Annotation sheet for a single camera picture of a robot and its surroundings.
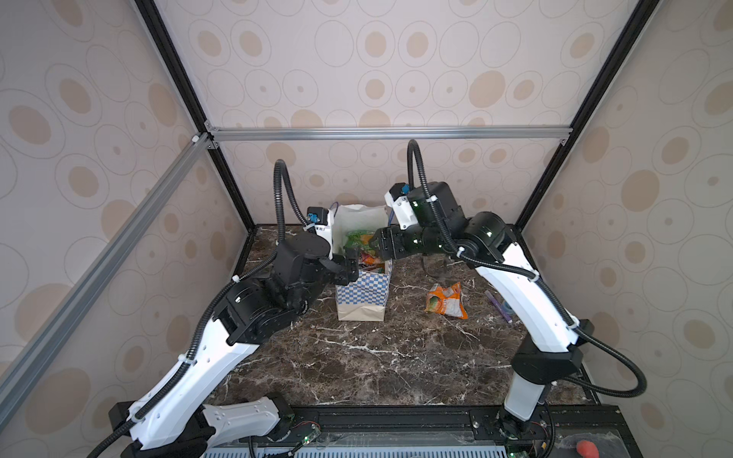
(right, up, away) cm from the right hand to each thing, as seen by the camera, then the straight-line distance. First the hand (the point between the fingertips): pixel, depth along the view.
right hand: (391, 235), depth 65 cm
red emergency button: (+47, -51, +2) cm, 69 cm away
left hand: (-8, -3, -7) cm, 11 cm away
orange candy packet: (+20, -20, +27) cm, 39 cm away
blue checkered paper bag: (-7, -18, +18) cm, 26 cm away
